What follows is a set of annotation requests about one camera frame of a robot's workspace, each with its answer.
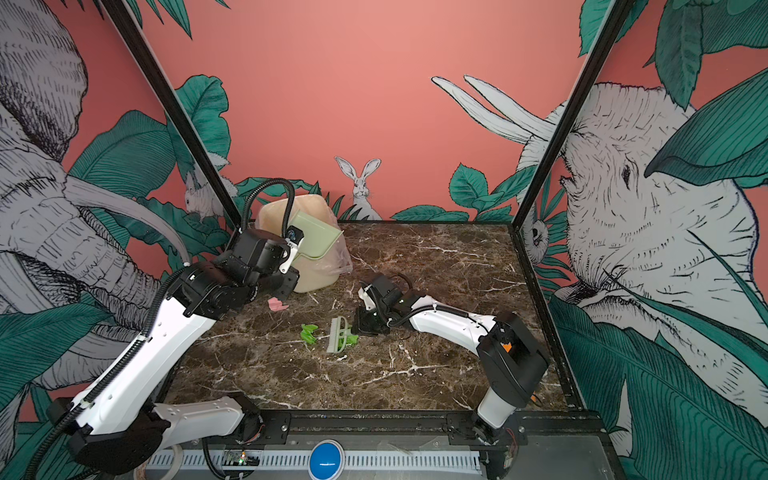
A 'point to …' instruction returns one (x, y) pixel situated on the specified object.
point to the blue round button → (326, 460)
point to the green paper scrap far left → (306, 333)
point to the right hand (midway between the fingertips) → (347, 330)
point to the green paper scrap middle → (352, 339)
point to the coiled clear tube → (176, 469)
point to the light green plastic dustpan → (318, 237)
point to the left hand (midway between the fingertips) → (287, 265)
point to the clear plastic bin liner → (337, 260)
